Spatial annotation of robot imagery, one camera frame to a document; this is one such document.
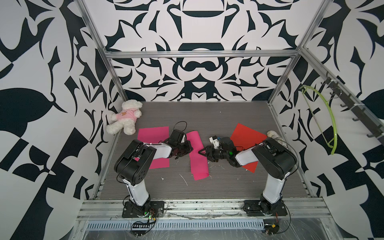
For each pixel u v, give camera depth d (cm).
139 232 69
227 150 76
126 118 99
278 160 50
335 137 66
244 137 104
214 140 90
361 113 55
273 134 99
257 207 74
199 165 90
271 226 70
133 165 48
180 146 82
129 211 74
